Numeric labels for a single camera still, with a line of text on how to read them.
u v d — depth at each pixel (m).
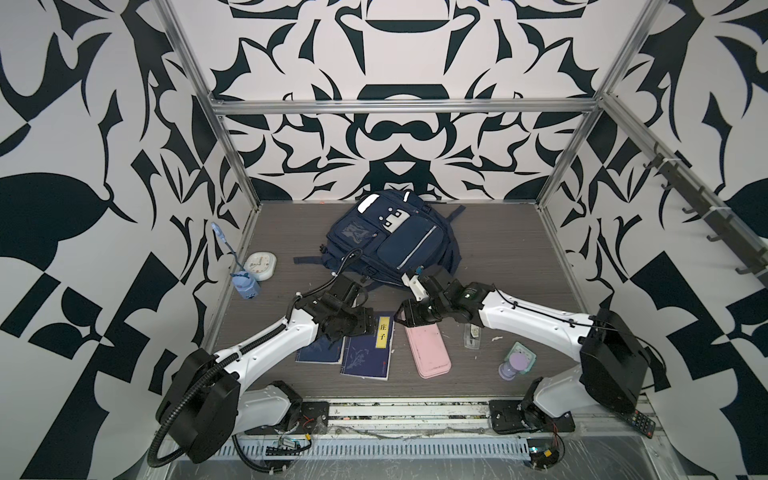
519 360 0.79
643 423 0.73
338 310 0.64
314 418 0.73
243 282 0.89
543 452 0.71
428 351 0.83
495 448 0.71
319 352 0.84
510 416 0.74
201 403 0.41
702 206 0.60
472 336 0.87
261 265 0.99
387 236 1.05
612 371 0.42
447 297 0.64
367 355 0.83
